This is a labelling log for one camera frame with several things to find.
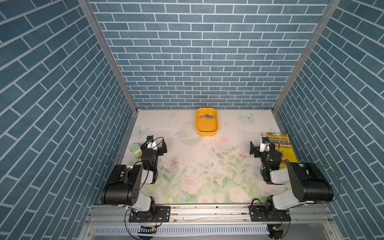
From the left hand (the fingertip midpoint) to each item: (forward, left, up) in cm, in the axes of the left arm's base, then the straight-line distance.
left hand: (159, 139), depth 90 cm
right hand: (-1, -63, 0) cm, 63 cm away
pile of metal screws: (+29, -31, -9) cm, 44 cm away
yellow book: (0, -80, -6) cm, 80 cm away
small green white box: (-4, +14, -5) cm, 15 cm away
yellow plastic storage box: (+18, -30, -10) cm, 36 cm away
